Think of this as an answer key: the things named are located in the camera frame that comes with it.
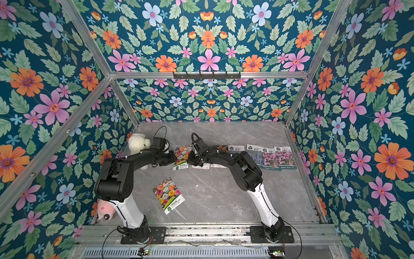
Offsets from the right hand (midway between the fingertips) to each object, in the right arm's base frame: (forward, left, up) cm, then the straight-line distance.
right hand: (190, 157), depth 98 cm
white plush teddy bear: (-3, +25, +17) cm, 30 cm away
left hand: (+1, +8, -1) cm, 8 cm away
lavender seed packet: (+9, -27, -3) cm, 29 cm away
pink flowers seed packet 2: (+3, -60, -4) cm, 60 cm away
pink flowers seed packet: (+2, -50, -3) cm, 50 cm away
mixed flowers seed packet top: (+4, +6, -2) cm, 8 cm away
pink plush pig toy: (-33, +34, +4) cm, 48 cm away
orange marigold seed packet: (-6, -10, 0) cm, 11 cm away
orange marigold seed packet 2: (+10, -20, -3) cm, 22 cm away
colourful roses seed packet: (-23, +9, -3) cm, 25 cm away
